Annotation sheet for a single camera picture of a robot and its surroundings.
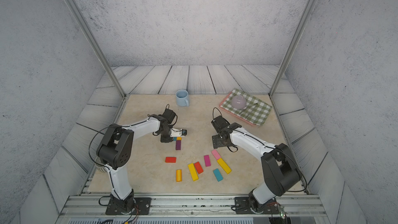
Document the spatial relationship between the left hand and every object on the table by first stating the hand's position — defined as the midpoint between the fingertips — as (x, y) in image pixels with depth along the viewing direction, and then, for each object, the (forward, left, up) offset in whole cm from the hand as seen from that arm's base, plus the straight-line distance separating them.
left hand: (172, 135), depth 98 cm
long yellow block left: (-23, -14, 0) cm, 27 cm away
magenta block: (-16, -21, 0) cm, 27 cm away
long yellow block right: (-20, -31, 0) cm, 36 cm away
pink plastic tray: (+17, -39, +1) cm, 43 cm away
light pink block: (-13, -27, +1) cm, 30 cm away
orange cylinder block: (-24, -6, 0) cm, 25 cm away
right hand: (-9, -32, +6) cm, 33 cm away
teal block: (-2, -2, +1) cm, 3 cm away
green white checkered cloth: (+19, -56, +1) cm, 59 cm away
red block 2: (-20, -17, 0) cm, 26 cm away
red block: (-15, -1, -1) cm, 15 cm away
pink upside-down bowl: (+24, -45, +4) cm, 51 cm away
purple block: (-6, -4, 0) cm, 8 cm away
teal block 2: (-24, -27, -1) cm, 36 cm away
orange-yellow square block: (-3, -5, +1) cm, 6 cm away
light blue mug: (+31, -4, +4) cm, 31 cm away
